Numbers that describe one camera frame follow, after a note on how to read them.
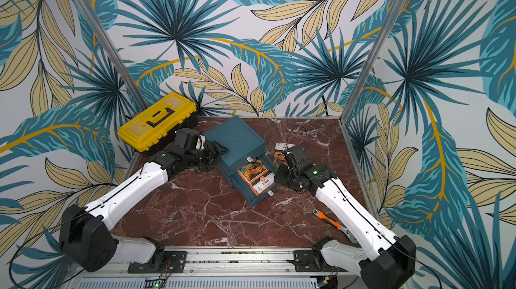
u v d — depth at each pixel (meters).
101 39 0.83
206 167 0.72
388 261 0.37
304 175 0.54
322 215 0.85
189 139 0.62
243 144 0.80
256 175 0.86
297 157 0.57
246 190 0.86
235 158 0.76
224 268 0.73
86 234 0.39
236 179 0.85
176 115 0.98
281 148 1.06
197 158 0.68
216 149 0.72
